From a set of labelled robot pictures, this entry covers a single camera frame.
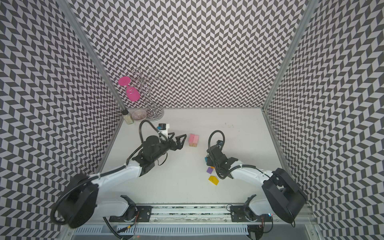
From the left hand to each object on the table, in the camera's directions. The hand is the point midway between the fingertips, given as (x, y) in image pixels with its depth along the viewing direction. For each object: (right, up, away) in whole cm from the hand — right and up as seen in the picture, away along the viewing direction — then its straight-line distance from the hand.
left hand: (181, 135), depth 81 cm
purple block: (+16, -21, +6) cm, 27 cm away
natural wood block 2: (+7, -8, +15) cm, 19 cm away
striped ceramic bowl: (-36, +13, +31) cm, 49 cm away
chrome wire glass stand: (-26, +14, +34) cm, 45 cm away
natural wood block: (+5, -8, +15) cm, 18 cm away
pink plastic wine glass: (-40, +28, +29) cm, 57 cm away
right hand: (+17, -16, +7) cm, 25 cm away
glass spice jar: (-41, +11, +24) cm, 49 cm away
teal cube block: (+14, -16, +12) cm, 25 cm away
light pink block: (+8, -4, +18) cm, 20 cm away
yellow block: (+18, -25, +1) cm, 31 cm away
